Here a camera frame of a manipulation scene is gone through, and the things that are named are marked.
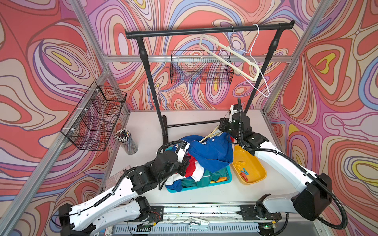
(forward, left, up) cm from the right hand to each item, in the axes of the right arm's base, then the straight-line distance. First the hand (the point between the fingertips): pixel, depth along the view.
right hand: (220, 122), depth 79 cm
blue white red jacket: (-18, +9, -2) cm, 20 cm away
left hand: (-20, +16, -2) cm, 25 cm away
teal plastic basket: (-28, +8, -15) cm, 32 cm away
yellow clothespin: (-12, -13, -25) cm, 30 cm away
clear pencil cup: (-2, +55, -6) cm, 55 cm away
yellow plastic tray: (-15, -19, -25) cm, 35 cm away
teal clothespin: (-18, -16, -26) cm, 35 cm away
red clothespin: (-20, -13, -23) cm, 34 cm away
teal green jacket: (-25, +8, -12) cm, 28 cm away
